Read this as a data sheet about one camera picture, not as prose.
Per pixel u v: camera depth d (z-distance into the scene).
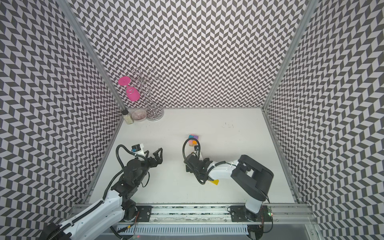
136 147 0.69
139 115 1.12
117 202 0.55
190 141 0.72
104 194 0.54
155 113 1.16
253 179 0.46
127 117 1.05
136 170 0.60
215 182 0.83
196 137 0.97
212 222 0.72
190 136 0.97
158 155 0.74
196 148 0.79
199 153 0.79
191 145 1.02
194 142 0.77
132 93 1.12
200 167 0.68
